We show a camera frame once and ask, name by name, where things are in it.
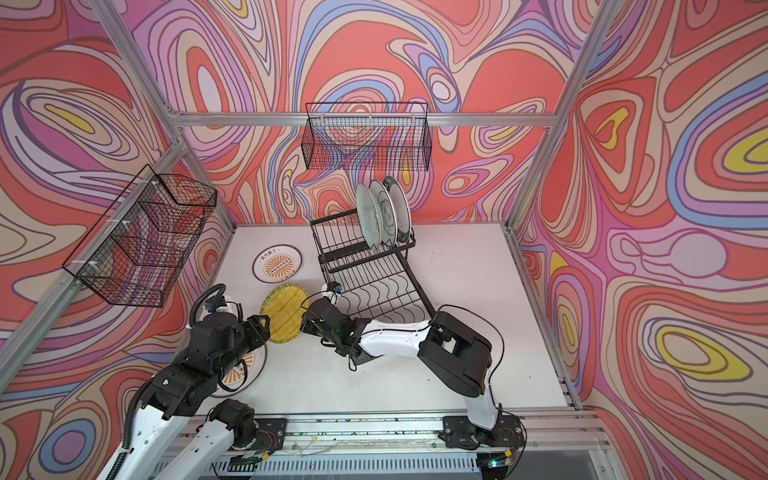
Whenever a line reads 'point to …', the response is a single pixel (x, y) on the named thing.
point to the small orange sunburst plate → (277, 263)
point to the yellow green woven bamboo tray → (284, 308)
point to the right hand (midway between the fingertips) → (303, 322)
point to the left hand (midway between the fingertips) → (269, 319)
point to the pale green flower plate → (368, 216)
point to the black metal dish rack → (377, 284)
